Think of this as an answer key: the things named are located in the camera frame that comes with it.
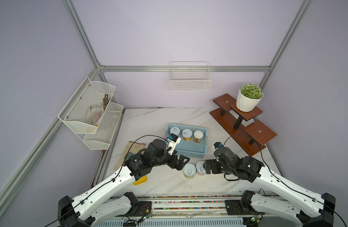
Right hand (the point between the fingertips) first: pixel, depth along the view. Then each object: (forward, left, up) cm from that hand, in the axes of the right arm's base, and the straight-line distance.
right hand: (211, 166), depth 75 cm
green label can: (+1, +12, -8) cm, 14 cm away
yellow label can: (+27, +12, -7) cm, 30 cm away
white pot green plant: (+32, -23, +21) cm, 45 cm away
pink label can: (+31, +20, -8) cm, 37 cm away
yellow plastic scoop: (-3, +40, -11) cm, 42 cm away
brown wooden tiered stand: (+19, -30, -4) cm, 36 cm away
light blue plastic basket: (+20, +9, -14) cm, 26 cm away
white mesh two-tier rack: (+24, +66, +18) cm, 73 cm away
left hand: (+2, +17, +8) cm, 19 cm away
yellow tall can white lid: (+24, +4, -6) cm, 25 cm away
